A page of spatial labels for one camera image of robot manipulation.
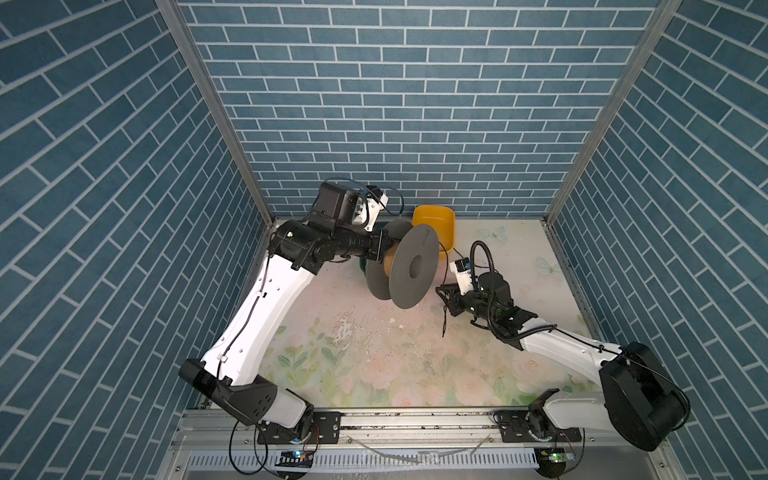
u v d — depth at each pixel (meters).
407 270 0.64
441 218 1.19
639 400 0.42
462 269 0.74
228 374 0.38
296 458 0.72
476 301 0.70
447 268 0.75
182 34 0.73
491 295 0.64
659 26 0.73
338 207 0.48
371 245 0.58
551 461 0.72
